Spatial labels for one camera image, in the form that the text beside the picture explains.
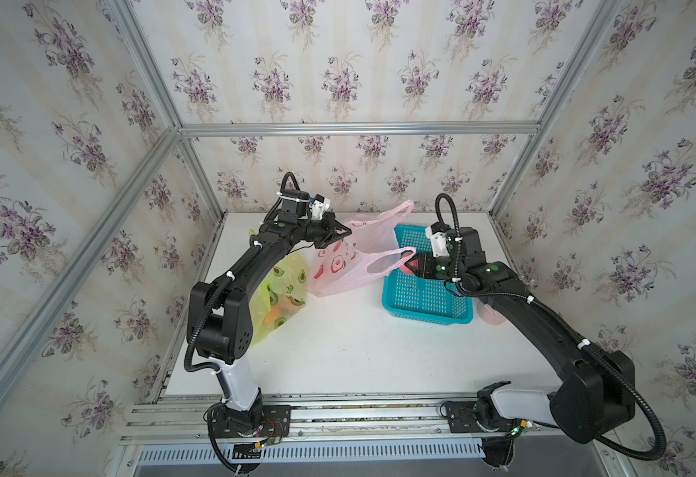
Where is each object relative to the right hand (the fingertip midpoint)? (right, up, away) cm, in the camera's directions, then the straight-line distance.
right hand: (417, 262), depth 81 cm
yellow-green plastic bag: (-38, -8, +1) cm, 39 cm away
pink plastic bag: (-14, +3, -6) cm, 15 cm away
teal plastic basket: (+1, -12, +15) cm, 19 cm away
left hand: (-18, +9, +2) cm, 20 cm away
